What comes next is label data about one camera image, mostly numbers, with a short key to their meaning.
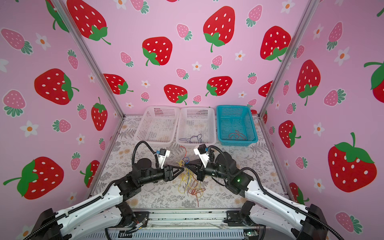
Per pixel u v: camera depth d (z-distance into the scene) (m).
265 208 0.60
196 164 0.61
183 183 0.86
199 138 1.04
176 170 0.73
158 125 1.15
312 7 0.69
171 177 0.65
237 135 1.07
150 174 0.61
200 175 0.59
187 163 0.64
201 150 0.58
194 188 0.84
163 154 0.68
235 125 1.15
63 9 0.69
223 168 0.53
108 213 0.59
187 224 0.73
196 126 1.14
